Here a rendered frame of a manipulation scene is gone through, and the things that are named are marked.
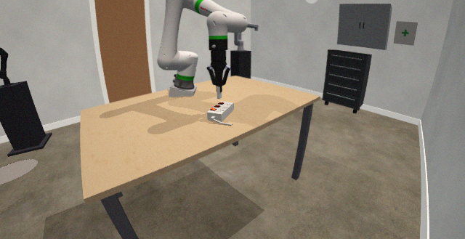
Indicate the white power strip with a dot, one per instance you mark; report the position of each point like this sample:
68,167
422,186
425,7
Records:
220,111

